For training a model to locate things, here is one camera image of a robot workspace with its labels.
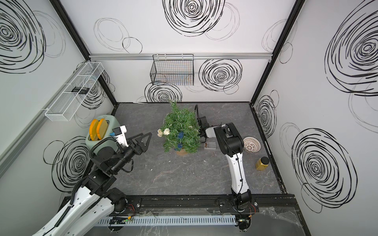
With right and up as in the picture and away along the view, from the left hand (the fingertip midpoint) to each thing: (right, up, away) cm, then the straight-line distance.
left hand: (147, 134), depth 67 cm
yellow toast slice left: (-32, +1, +12) cm, 34 cm away
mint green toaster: (-28, +4, +23) cm, 37 cm away
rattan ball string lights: (+9, +1, +1) cm, 9 cm away
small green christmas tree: (+17, -1, +4) cm, 18 cm away
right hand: (+14, -7, +30) cm, 33 cm away
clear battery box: (+32, -11, +28) cm, 44 cm away
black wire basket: (+5, +48, +57) cm, 75 cm away
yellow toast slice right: (-28, +2, +12) cm, 31 cm away
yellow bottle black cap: (+60, -17, +13) cm, 63 cm away
